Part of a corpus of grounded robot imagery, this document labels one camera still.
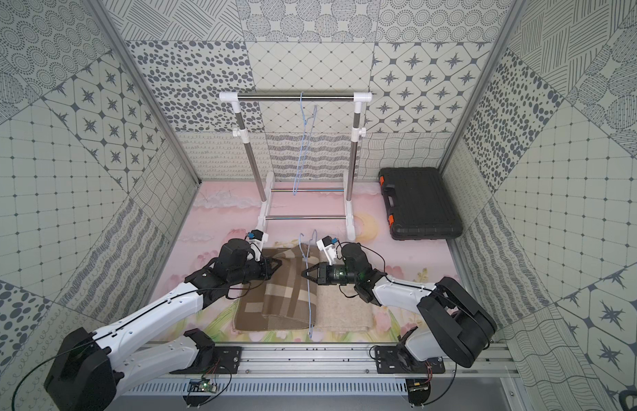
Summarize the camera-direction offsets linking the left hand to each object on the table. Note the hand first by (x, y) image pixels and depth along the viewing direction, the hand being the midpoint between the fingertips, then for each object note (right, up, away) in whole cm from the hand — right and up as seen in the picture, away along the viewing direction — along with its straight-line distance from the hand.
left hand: (278, 253), depth 81 cm
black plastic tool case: (+54, +16, +24) cm, 61 cm away
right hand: (+8, -7, -2) cm, 11 cm away
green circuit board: (-19, -35, -10) cm, 41 cm away
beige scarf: (+18, -19, +1) cm, 27 cm away
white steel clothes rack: (+24, +27, +14) cm, 39 cm away
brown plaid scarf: (+2, -14, -3) cm, 14 cm away
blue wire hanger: (+8, -4, +14) cm, 17 cm away
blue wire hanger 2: (+7, +46, +23) cm, 52 cm away
